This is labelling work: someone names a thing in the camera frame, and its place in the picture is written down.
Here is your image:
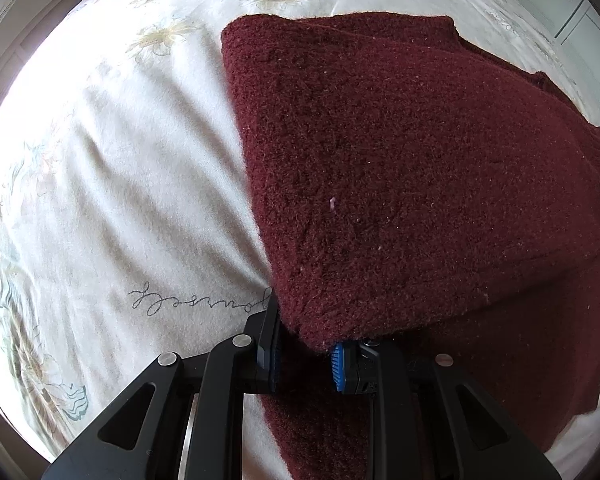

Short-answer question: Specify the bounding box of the white floral duvet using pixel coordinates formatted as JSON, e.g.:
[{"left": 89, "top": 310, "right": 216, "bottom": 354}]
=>
[{"left": 0, "top": 0, "right": 600, "bottom": 480}]

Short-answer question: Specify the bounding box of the white low wall cabinet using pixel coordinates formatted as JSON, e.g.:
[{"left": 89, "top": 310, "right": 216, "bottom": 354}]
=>
[{"left": 0, "top": 0, "right": 88, "bottom": 76}]

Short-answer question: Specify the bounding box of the maroon knit sweater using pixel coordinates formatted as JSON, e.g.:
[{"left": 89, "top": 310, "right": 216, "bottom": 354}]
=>
[{"left": 221, "top": 12, "right": 600, "bottom": 480}]

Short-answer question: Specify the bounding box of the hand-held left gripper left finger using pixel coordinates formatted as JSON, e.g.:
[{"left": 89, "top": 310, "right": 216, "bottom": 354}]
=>
[{"left": 42, "top": 305, "right": 283, "bottom": 480}]

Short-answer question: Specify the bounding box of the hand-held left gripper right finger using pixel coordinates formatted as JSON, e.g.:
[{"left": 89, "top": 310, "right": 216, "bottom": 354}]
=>
[{"left": 330, "top": 337, "right": 563, "bottom": 480}]

